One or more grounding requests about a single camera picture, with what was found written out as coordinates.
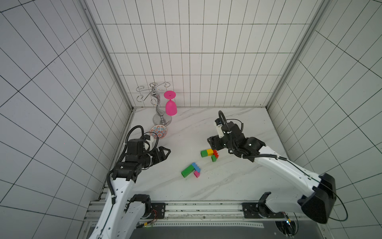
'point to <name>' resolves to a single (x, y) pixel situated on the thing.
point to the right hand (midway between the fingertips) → (213, 134)
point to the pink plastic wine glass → (171, 107)
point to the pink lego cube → (196, 174)
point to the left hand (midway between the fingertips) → (164, 156)
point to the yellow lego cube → (210, 152)
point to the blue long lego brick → (196, 167)
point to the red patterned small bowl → (158, 131)
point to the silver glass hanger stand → (160, 118)
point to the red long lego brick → (215, 153)
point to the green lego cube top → (204, 153)
